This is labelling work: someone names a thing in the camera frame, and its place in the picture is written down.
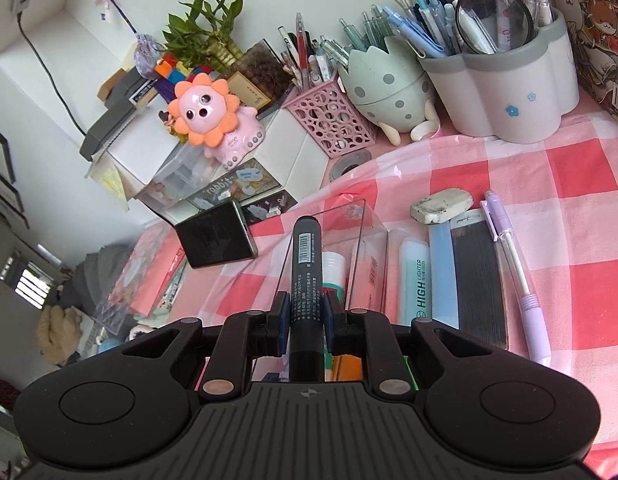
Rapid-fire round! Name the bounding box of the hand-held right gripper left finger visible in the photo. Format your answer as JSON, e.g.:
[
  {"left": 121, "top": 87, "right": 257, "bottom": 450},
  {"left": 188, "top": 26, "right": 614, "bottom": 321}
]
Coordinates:
[{"left": 120, "top": 291, "right": 291, "bottom": 404}]

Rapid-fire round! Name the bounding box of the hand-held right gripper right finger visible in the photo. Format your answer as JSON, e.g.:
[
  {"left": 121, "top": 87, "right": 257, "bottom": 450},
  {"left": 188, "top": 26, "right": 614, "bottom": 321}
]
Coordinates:
[{"left": 323, "top": 291, "right": 494, "bottom": 398}]

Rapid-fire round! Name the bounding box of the white glue stick green label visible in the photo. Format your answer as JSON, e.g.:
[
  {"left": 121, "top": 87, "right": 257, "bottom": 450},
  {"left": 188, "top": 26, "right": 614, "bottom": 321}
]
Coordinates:
[{"left": 321, "top": 252, "right": 348, "bottom": 311}]

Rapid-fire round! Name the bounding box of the orange pink highlighter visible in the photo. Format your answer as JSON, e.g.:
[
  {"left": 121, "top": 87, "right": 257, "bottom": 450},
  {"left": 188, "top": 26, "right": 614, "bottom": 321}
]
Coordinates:
[{"left": 333, "top": 232, "right": 390, "bottom": 382}]

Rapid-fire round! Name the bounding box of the black marker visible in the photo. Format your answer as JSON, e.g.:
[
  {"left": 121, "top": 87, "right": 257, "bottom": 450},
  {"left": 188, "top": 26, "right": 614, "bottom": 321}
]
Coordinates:
[{"left": 288, "top": 215, "right": 326, "bottom": 384}]

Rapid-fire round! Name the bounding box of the green highlighter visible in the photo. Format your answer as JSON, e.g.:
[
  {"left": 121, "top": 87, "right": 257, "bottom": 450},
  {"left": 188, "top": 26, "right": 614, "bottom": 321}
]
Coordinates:
[{"left": 398, "top": 239, "right": 433, "bottom": 391}]

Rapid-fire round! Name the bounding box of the clear plastic pencil box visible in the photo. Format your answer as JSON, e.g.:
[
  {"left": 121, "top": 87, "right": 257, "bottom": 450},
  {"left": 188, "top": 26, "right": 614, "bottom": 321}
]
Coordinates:
[{"left": 251, "top": 199, "right": 391, "bottom": 384}]

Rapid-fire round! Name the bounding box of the light blue highlighter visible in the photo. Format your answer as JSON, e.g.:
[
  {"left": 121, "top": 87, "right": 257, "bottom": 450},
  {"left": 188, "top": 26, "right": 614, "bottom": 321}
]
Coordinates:
[{"left": 428, "top": 222, "right": 461, "bottom": 330}]

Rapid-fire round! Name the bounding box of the clear pencil lead case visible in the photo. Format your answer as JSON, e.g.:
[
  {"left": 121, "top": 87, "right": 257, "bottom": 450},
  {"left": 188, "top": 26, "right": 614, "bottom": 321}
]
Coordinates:
[{"left": 448, "top": 209, "right": 510, "bottom": 352}]

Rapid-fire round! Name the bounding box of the white eraser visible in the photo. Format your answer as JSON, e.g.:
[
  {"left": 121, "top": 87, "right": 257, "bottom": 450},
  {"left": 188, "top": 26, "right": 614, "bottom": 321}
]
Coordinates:
[{"left": 410, "top": 187, "right": 474, "bottom": 225}]

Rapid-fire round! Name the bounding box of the purple mechanical pencil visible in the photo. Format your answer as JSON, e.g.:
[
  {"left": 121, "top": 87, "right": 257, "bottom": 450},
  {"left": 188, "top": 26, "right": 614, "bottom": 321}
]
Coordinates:
[{"left": 479, "top": 190, "right": 553, "bottom": 366}]

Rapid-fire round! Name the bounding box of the black smartphone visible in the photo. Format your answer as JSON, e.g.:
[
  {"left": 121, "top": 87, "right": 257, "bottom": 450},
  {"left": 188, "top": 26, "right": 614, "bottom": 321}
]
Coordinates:
[{"left": 175, "top": 200, "right": 259, "bottom": 270}]

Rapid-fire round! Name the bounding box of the cartoon print notebook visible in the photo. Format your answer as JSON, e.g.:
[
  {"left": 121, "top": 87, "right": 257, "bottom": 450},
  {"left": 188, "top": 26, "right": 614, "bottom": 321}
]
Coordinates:
[{"left": 153, "top": 255, "right": 191, "bottom": 312}]

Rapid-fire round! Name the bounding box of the clear plastic case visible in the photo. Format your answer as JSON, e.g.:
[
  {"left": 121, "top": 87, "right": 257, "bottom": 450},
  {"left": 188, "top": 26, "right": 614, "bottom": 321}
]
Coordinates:
[{"left": 91, "top": 301, "right": 136, "bottom": 337}]

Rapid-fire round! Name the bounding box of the white cartoon drawer organizer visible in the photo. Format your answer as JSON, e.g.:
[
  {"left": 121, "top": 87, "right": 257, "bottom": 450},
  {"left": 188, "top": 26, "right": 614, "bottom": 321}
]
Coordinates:
[{"left": 186, "top": 107, "right": 341, "bottom": 226}]

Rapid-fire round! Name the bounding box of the clear plastic drawer unit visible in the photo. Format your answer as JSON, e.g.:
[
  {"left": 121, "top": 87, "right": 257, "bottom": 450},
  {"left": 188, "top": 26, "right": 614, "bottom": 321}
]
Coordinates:
[{"left": 138, "top": 144, "right": 212, "bottom": 212}]

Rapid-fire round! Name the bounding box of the grey cloth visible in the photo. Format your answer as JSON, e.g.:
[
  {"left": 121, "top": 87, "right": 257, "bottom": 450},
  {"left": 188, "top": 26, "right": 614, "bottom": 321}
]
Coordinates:
[{"left": 64, "top": 245, "right": 136, "bottom": 308}]

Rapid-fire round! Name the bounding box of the pink mesh pen holder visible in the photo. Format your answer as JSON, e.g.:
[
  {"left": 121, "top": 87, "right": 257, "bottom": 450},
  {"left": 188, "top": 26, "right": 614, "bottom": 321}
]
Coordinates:
[{"left": 284, "top": 80, "right": 378, "bottom": 159}]

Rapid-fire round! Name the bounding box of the pink lion toy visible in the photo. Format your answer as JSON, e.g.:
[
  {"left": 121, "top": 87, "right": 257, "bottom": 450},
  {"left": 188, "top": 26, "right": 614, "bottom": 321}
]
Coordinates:
[{"left": 168, "top": 72, "right": 266, "bottom": 168}]

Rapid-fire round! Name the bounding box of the pale yellow paper sheet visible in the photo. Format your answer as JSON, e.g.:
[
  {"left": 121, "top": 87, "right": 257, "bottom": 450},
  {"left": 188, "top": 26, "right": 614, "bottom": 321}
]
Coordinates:
[{"left": 100, "top": 165, "right": 128, "bottom": 203}]

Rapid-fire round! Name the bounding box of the beige plush toy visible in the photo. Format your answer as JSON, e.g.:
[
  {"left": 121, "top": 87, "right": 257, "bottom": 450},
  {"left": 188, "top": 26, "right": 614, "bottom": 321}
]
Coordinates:
[{"left": 36, "top": 305, "right": 84, "bottom": 367}]

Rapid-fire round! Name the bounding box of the small doll figurine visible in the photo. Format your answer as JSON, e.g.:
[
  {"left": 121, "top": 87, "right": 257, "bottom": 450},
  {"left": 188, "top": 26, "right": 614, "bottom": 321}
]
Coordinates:
[{"left": 158, "top": 110, "right": 188, "bottom": 139}]

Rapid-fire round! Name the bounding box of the white storage box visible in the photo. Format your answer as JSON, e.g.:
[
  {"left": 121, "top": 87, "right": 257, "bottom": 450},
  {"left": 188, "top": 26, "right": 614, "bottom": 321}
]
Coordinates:
[{"left": 84, "top": 109, "right": 186, "bottom": 200}]

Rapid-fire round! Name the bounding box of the egg-shaped spotted pen holder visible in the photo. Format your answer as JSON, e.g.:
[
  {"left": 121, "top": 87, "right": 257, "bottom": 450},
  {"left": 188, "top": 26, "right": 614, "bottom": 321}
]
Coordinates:
[{"left": 336, "top": 45, "right": 443, "bottom": 147}]

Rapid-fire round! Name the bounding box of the glass plant vase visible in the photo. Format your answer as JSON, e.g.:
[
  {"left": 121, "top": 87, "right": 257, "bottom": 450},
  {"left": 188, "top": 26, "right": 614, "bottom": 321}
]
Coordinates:
[{"left": 226, "top": 40, "right": 296, "bottom": 117}]

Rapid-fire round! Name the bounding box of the barred window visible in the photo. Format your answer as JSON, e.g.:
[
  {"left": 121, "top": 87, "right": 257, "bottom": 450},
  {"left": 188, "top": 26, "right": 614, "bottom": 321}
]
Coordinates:
[{"left": 1, "top": 245, "right": 53, "bottom": 312}]

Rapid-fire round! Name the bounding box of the grey flat box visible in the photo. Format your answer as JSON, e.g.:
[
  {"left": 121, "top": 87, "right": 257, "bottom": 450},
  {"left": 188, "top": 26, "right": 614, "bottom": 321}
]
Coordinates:
[{"left": 79, "top": 97, "right": 140, "bottom": 162}]

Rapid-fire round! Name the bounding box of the bunch of black red pens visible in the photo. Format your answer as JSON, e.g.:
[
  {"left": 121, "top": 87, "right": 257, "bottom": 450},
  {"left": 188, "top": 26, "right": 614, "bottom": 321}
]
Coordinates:
[{"left": 276, "top": 12, "right": 340, "bottom": 94}]

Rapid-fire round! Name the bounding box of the red checked tablecloth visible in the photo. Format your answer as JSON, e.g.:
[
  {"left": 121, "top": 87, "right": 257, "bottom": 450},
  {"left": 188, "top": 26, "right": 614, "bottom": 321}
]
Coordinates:
[{"left": 154, "top": 110, "right": 618, "bottom": 480}]

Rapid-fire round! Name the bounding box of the colourful puzzle cube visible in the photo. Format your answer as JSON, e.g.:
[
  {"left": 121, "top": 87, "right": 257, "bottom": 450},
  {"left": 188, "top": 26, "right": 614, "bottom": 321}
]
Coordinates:
[{"left": 154, "top": 55, "right": 211, "bottom": 97}]

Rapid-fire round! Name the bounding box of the dark flat box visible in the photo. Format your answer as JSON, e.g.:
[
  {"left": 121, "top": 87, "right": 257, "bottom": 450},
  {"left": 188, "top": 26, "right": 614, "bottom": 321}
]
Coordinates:
[{"left": 105, "top": 66, "right": 161, "bottom": 111}]

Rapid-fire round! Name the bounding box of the white flower-shaped pen holder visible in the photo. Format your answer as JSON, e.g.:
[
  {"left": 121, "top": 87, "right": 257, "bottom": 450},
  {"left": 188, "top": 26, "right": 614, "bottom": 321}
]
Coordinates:
[{"left": 418, "top": 7, "right": 581, "bottom": 145}]

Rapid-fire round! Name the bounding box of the bunch of teal gel pens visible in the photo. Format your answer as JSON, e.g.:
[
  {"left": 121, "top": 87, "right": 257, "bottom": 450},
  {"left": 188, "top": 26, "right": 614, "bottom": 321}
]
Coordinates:
[{"left": 319, "top": 4, "right": 396, "bottom": 69}]

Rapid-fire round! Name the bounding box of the purple hanging sachet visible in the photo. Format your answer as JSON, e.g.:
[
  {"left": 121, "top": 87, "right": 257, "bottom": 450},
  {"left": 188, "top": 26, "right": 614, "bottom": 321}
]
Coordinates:
[{"left": 88, "top": 0, "right": 166, "bottom": 77}]

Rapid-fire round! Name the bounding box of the lucky bamboo plant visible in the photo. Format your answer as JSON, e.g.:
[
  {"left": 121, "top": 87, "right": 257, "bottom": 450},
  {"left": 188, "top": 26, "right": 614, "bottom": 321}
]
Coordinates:
[{"left": 161, "top": 0, "right": 246, "bottom": 74}]

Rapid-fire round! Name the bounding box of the bunch of pastel pens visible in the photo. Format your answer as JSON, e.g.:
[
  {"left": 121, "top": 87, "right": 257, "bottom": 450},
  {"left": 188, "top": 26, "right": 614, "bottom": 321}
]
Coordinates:
[{"left": 384, "top": 0, "right": 558, "bottom": 59}]

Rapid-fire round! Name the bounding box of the magnifying glass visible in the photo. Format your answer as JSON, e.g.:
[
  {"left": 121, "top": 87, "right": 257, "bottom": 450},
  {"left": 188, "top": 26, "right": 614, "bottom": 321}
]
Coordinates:
[{"left": 454, "top": 0, "right": 536, "bottom": 56}]

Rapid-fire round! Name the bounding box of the grey desk cable grommet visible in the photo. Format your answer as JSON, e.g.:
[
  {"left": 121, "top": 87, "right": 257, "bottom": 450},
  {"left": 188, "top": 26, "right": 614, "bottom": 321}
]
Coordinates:
[{"left": 329, "top": 149, "right": 373, "bottom": 181}]

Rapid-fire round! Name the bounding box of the black cable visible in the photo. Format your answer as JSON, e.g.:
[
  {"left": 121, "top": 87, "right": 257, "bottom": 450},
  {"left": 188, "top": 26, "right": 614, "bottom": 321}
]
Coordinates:
[{"left": 18, "top": 10, "right": 88, "bottom": 137}]

